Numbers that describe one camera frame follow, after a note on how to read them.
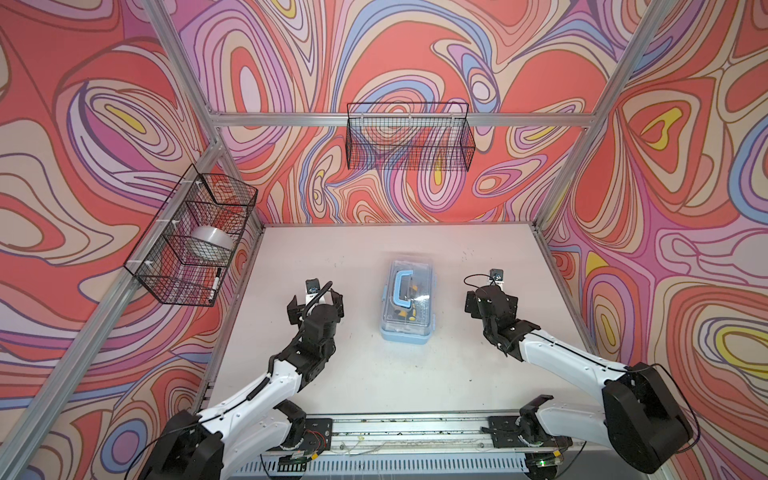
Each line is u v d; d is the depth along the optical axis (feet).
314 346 2.01
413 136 3.16
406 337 2.76
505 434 2.39
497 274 2.45
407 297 2.81
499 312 2.16
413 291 3.00
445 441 2.41
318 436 2.37
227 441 1.40
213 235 2.41
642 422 1.33
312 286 2.22
